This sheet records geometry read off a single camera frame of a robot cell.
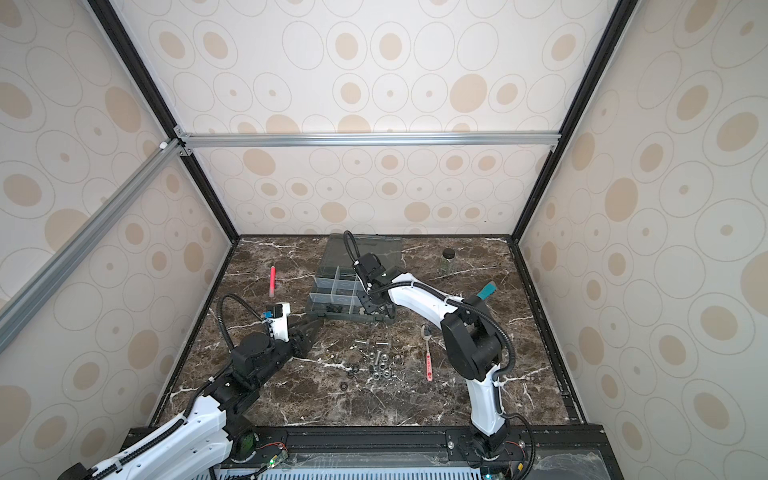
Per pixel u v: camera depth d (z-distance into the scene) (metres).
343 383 0.83
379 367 0.86
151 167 0.80
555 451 0.74
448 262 1.03
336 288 1.03
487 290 1.03
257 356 0.59
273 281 1.06
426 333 0.92
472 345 0.51
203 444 0.58
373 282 0.68
